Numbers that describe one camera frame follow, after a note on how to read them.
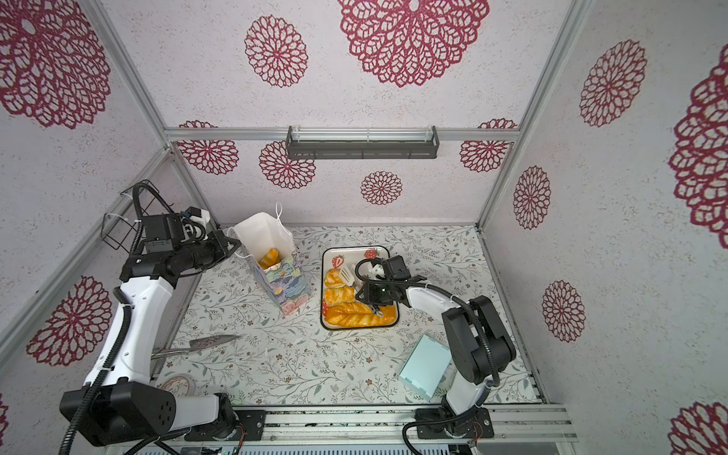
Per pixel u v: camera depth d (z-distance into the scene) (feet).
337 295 3.11
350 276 3.09
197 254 2.01
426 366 2.68
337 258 3.59
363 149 2.86
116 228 2.39
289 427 2.47
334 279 3.22
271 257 3.27
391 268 2.45
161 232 1.80
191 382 2.62
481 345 1.54
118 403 1.28
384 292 2.60
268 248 3.25
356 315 2.96
